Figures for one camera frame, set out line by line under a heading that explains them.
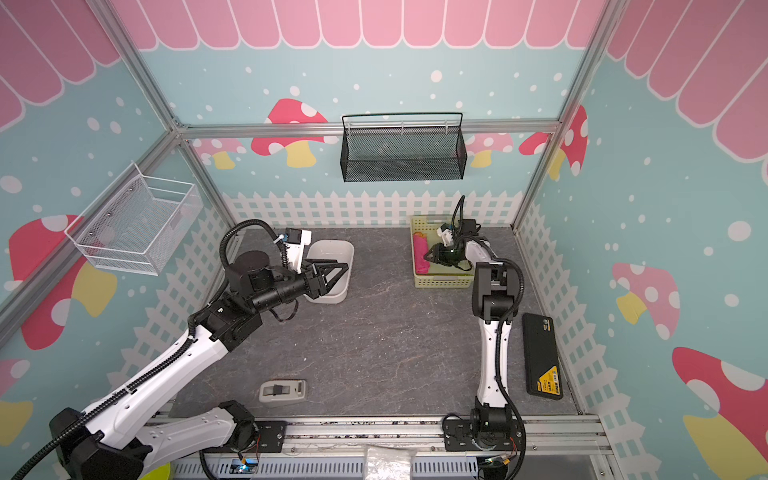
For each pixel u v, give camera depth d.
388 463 0.68
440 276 0.97
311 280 0.58
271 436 0.75
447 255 0.99
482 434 0.68
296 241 0.59
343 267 0.65
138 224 1.20
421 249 1.09
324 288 0.61
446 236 1.03
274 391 0.79
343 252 1.11
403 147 0.95
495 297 0.66
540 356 0.90
